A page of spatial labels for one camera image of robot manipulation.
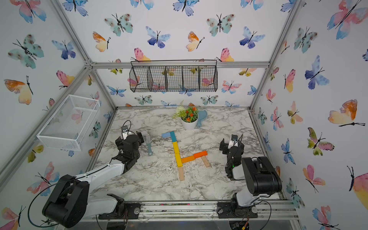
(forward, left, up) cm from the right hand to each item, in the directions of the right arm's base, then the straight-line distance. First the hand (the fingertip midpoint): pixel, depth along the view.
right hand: (233, 139), depth 91 cm
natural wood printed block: (-12, +17, -9) cm, 22 cm away
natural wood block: (-20, +32, -10) cm, 39 cm away
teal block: (+6, +40, -10) cm, 41 cm away
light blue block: (+7, +45, -10) cm, 47 cm away
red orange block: (-7, +20, -9) cm, 23 cm away
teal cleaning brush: (+1, +56, -9) cm, 57 cm away
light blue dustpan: (+26, +19, -7) cm, 33 cm away
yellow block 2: (-13, +34, -9) cm, 37 cm away
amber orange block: (-11, +29, -10) cm, 32 cm away
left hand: (-4, +62, +6) cm, 63 cm away
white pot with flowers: (+13, +29, +5) cm, 32 cm away
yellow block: (-5, +36, -9) cm, 38 cm away
